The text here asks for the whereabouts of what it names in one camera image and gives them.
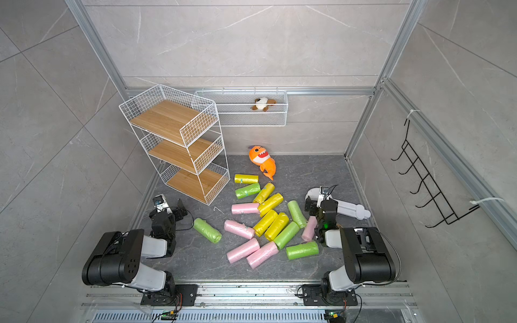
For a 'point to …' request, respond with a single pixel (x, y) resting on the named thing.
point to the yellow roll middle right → (277, 226)
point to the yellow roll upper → (264, 194)
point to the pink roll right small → (309, 231)
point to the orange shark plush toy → (260, 157)
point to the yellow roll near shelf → (239, 178)
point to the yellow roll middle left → (264, 222)
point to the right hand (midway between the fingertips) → (320, 196)
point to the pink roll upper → (245, 208)
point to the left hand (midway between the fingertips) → (170, 200)
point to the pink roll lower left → (243, 250)
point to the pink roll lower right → (262, 254)
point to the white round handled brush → (314, 194)
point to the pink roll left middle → (239, 229)
